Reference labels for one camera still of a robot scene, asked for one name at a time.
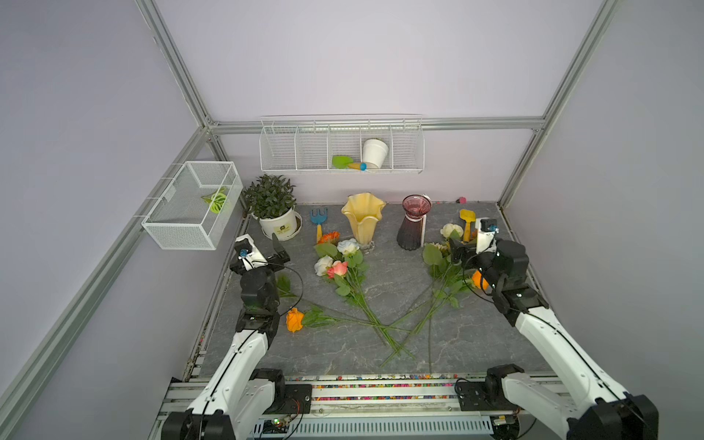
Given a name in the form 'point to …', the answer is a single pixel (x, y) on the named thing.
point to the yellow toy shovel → (468, 215)
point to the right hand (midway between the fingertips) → (465, 235)
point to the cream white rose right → (452, 231)
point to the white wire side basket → (194, 208)
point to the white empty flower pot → (375, 151)
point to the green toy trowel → (343, 162)
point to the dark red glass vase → (412, 231)
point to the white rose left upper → (347, 247)
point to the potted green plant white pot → (272, 203)
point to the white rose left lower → (322, 264)
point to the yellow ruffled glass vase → (364, 211)
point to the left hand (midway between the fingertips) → (261, 240)
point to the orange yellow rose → (295, 320)
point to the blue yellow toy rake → (318, 219)
